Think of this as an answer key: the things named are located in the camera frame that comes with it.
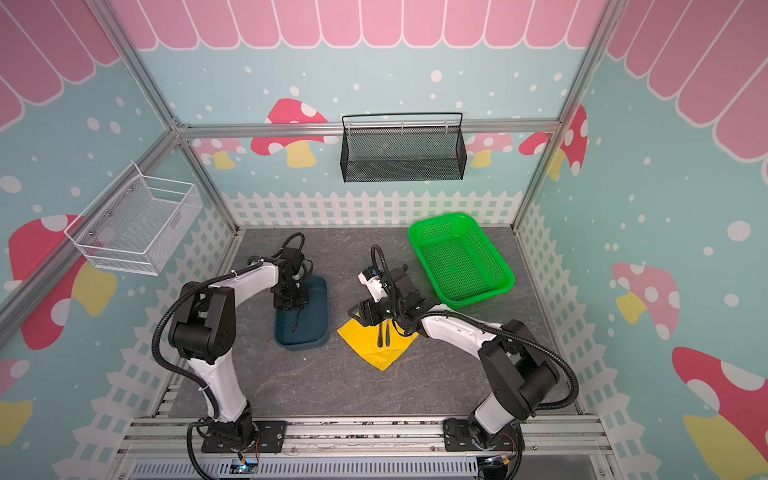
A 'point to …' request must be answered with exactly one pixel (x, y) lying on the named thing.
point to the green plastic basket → (462, 262)
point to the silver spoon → (295, 322)
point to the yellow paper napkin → (366, 340)
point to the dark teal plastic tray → (312, 326)
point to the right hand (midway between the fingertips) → (355, 308)
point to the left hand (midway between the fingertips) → (300, 310)
